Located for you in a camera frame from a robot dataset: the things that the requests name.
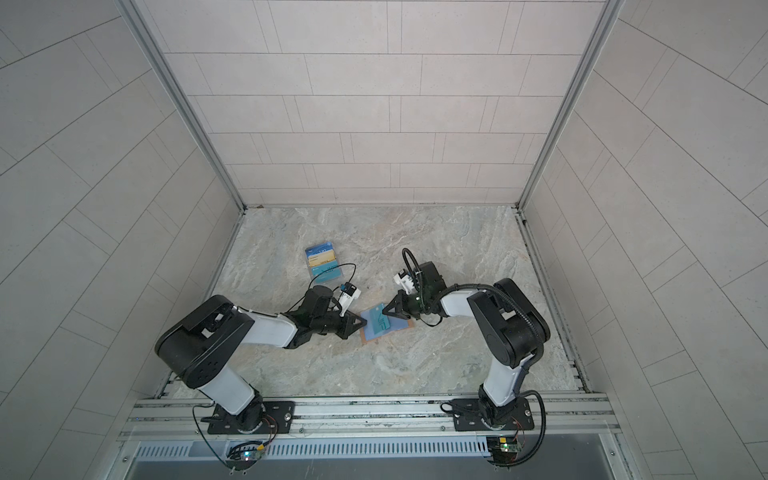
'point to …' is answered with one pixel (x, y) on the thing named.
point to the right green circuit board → (503, 444)
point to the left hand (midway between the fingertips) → (372, 322)
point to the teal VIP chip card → (379, 320)
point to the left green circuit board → (250, 455)
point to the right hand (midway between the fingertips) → (385, 313)
